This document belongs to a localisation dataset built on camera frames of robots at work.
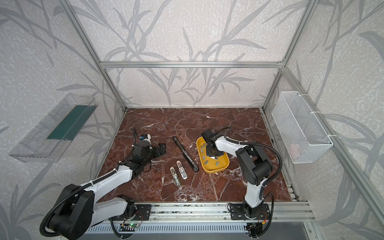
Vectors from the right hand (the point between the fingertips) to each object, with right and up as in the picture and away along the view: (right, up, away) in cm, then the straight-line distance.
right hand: (213, 148), depth 96 cm
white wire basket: (+35, +11, -36) cm, 51 cm away
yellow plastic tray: (-2, -9, -6) cm, 11 cm away
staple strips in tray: (-6, -5, -3) cm, 8 cm away
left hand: (-31, +5, -7) cm, 33 cm away
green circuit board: (-42, -33, -25) cm, 59 cm away
